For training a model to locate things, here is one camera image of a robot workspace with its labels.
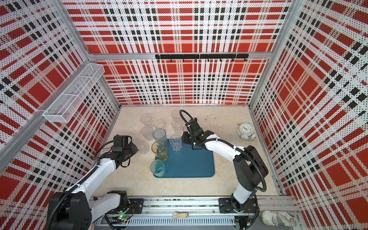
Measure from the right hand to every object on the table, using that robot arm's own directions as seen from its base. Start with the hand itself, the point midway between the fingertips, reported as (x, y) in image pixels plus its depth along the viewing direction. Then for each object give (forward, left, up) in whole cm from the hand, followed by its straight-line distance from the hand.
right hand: (185, 137), depth 87 cm
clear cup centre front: (+12, +6, -5) cm, 15 cm away
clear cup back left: (+22, +31, -8) cm, 39 cm away
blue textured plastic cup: (+5, +17, -4) cm, 18 cm away
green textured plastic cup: (-16, +17, -9) cm, 24 cm away
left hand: (-4, +30, -4) cm, 31 cm away
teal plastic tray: (-12, -2, -10) cm, 16 cm away
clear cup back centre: (+24, +8, -6) cm, 27 cm away
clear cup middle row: (+18, +20, -8) cm, 28 cm away
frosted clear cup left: (+10, +28, -8) cm, 31 cm away
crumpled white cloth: (-41, -46, -8) cm, 62 cm away
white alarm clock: (+9, -42, -8) cm, 44 cm away
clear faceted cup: (+2, +7, -8) cm, 11 cm away
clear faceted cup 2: (-2, +29, -9) cm, 30 cm away
